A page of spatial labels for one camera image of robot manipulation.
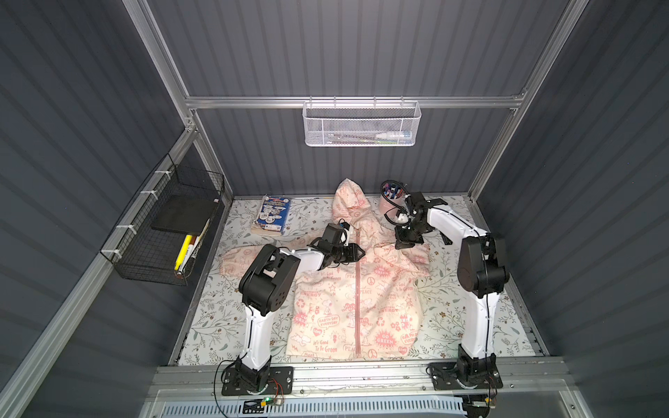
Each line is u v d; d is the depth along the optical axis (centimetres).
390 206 97
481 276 56
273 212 112
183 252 71
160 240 72
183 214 77
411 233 85
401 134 88
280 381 73
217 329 83
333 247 81
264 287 56
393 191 105
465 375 67
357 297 89
